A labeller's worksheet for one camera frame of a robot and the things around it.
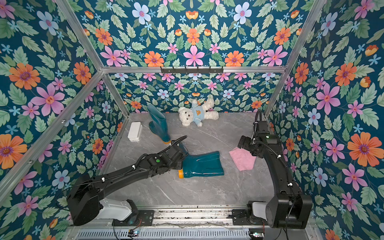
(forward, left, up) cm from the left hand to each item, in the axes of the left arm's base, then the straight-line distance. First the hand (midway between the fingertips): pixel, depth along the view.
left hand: (182, 161), depth 83 cm
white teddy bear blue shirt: (+39, -11, -2) cm, 41 cm away
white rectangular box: (+28, +35, -7) cm, 45 cm away
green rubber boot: (+20, +14, +8) cm, 25 cm away
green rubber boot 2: (0, -10, -6) cm, 12 cm away
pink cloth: (+3, -37, -8) cm, 38 cm away
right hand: (+2, -38, +7) cm, 39 cm away
